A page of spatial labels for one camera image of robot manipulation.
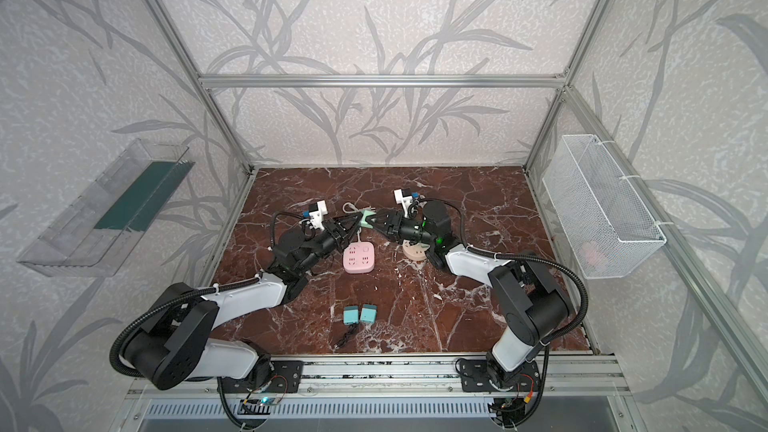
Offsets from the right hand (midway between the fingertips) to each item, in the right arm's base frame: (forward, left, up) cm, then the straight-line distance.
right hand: (369, 216), depth 77 cm
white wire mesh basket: (-11, -52, +12) cm, 54 cm away
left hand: (0, 0, +2) cm, 2 cm away
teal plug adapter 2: (-18, +1, -21) cm, 28 cm away
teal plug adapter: (-19, +6, -22) cm, 29 cm away
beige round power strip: (0, -13, -21) cm, 24 cm away
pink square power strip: (-2, +5, -20) cm, 21 cm away
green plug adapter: (-2, +1, 0) cm, 2 cm away
